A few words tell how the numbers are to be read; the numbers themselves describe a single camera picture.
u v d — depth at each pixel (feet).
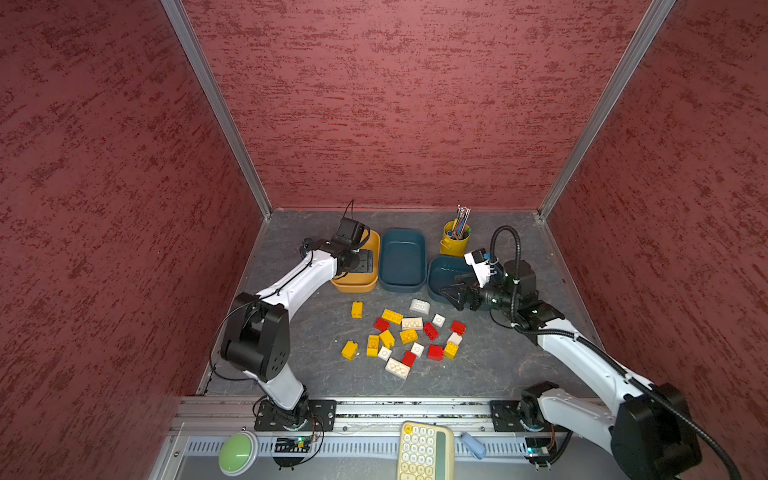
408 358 2.73
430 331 2.87
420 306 3.02
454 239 3.19
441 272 3.35
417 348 2.80
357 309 3.01
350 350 2.73
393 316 3.02
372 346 2.80
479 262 2.32
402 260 3.33
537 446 2.33
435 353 2.75
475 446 2.26
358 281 3.14
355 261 2.62
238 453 2.24
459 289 2.24
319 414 2.43
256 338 1.46
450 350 2.72
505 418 2.43
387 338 2.79
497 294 2.25
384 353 2.74
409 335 2.87
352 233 2.31
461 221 3.28
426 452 2.24
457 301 2.30
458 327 2.95
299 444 2.31
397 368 2.66
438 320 2.96
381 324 2.95
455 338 2.86
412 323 2.94
